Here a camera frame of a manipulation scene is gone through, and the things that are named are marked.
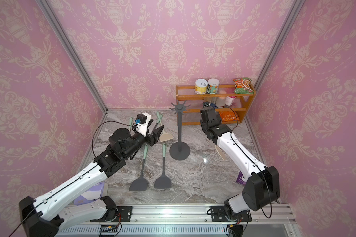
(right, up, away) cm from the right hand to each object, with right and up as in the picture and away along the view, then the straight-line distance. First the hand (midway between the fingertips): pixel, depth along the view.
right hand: (212, 117), depth 83 cm
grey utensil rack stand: (-19, -21, +15) cm, 32 cm away
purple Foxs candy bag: (+16, -35, +1) cm, 39 cm away
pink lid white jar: (+9, +12, +15) cm, 21 cm away
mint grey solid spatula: (-28, -37, +1) cm, 46 cm away
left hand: (-28, -3, -15) cm, 32 cm away
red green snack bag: (+20, +20, +7) cm, 29 cm away
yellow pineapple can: (-6, +19, +5) cm, 20 cm away
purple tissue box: (-59, -38, -7) cm, 71 cm away
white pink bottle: (+15, +12, +16) cm, 25 cm away
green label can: (+1, +19, +5) cm, 20 cm away
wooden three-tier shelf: (+18, +9, +21) cm, 29 cm away
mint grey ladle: (-41, -38, +2) cm, 56 cm away
